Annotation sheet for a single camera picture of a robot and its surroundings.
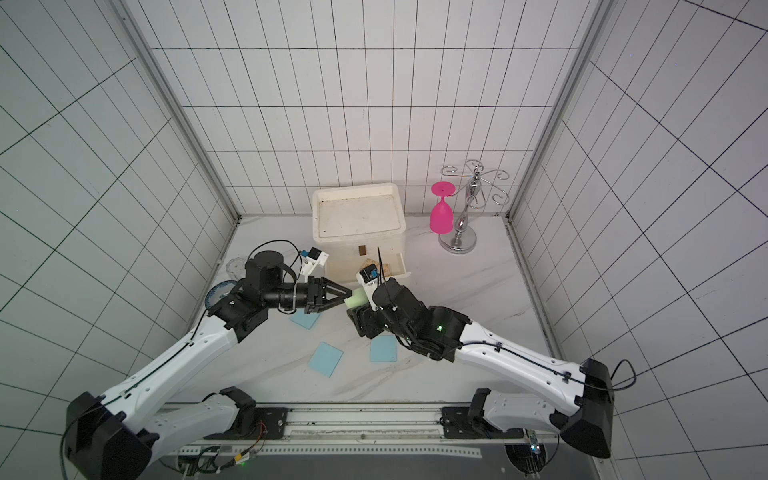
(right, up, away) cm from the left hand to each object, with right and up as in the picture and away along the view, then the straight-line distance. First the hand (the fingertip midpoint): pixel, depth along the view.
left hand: (344, 301), depth 67 cm
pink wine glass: (+28, +21, +30) cm, 47 cm away
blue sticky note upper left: (-16, -10, +23) cm, 29 cm away
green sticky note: (+3, +1, 0) cm, 3 cm away
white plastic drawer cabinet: (+2, +18, +18) cm, 26 cm away
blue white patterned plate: (-45, -2, +27) cm, 52 cm away
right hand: (+1, -3, +2) cm, 3 cm away
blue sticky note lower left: (-8, -20, +16) cm, 27 cm away
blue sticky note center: (+9, -18, +18) cm, 27 cm away
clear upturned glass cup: (-39, +5, +28) cm, 48 cm away
